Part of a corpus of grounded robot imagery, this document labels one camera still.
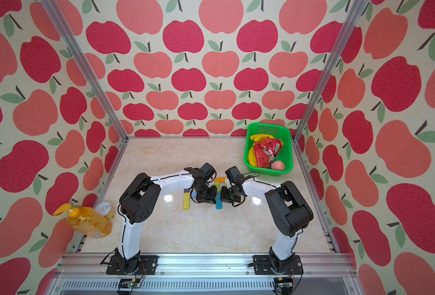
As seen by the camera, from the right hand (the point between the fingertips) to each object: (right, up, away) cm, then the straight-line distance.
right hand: (222, 202), depth 93 cm
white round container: (-56, 0, -9) cm, 57 cm away
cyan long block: (-2, 0, -2) cm, 3 cm away
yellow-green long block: (-18, +1, -1) cm, 18 cm away
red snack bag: (+25, +26, +8) cm, 37 cm away
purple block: (-19, +5, +3) cm, 20 cm away
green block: (-2, +10, -8) cm, 12 cm away
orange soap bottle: (-53, -1, -23) cm, 58 cm away
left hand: (-2, -1, -3) cm, 4 cm away
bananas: (+21, +35, +15) cm, 43 cm away
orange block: (-1, +13, -11) cm, 17 cm away
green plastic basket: (+38, +39, +21) cm, 59 cm away
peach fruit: (+31, +19, +6) cm, 37 cm away
